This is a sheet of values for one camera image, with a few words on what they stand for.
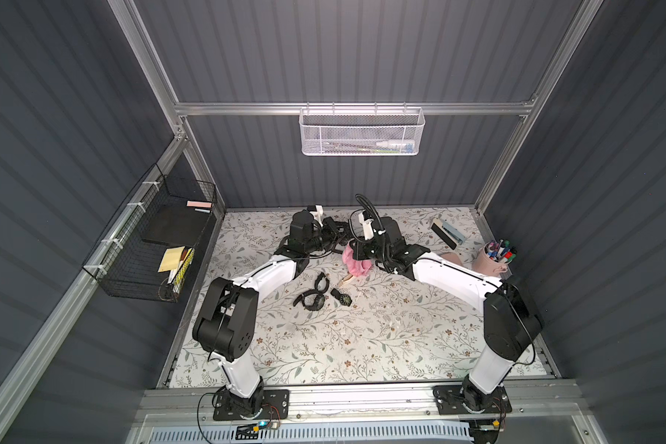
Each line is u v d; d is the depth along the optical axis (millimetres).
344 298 934
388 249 665
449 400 735
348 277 973
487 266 915
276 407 723
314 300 895
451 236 1081
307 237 706
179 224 754
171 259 724
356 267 942
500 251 912
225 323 474
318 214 833
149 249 737
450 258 1041
